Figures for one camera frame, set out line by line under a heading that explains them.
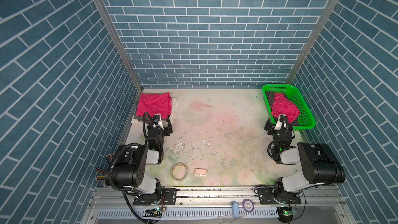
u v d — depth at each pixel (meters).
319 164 0.46
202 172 0.80
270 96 1.06
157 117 0.77
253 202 0.72
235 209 0.68
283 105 1.01
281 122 0.77
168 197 0.74
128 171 0.44
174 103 1.09
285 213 0.70
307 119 0.96
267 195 0.74
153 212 0.72
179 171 0.82
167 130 0.83
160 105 1.03
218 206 0.72
